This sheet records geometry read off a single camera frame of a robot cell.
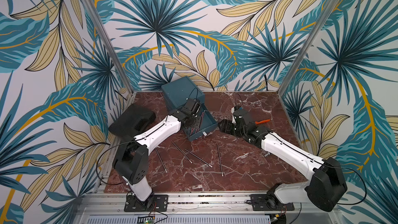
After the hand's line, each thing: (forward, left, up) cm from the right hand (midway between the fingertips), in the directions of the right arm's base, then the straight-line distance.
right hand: (222, 124), depth 83 cm
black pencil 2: (-13, +19, -15) cm, 27 cm away
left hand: (+4, +14, -3) cm, 15 cm away
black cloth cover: (+11, +54, -9) cm, 56 cm away
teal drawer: (+9, +7, -12) cm, 17 cm away
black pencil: (-7, +37, -16) cm, 41 cm away
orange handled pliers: (+12, -29, -15) cm, 35 cm away
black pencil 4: (-14, +2, -16) cm, 21 cm away
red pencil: (+11, +11, -7) cm, 17 cm away
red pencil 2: (-1, +12, +5) cm, 13 cm away
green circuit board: (-39, +39, -19) cm, 58 cm away
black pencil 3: (-11, +13, -16) cm, 24 cm away
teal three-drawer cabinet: (+20, +25, +5) cm, 32 cm away
